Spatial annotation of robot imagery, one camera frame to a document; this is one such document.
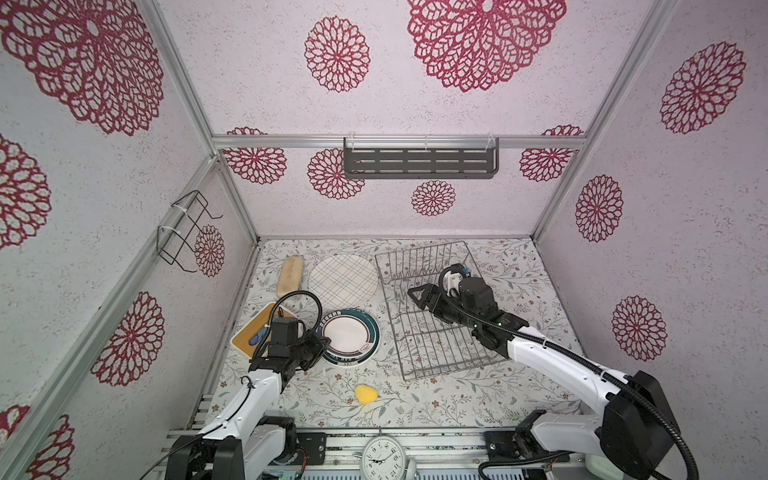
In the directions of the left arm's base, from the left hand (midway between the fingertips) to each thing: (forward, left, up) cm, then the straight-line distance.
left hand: (331, 344), depth 87 cm
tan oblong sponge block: (+27, +17, -1) cm, 31 cm away
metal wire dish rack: (+1, -28, -4) cm, 28 cm away
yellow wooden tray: (+2, +24, 0) cm, 24 cm away
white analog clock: (-28, -15, 0) cm, 32 cm away
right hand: (+7, -24, +16) cm, 30 cm away
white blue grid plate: (+26, -1, -5) cm, 26 cm away
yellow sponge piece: (-13, -10, -4) cm, 17 cm away
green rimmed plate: (+3, -7, -2) cm, 8 cm away
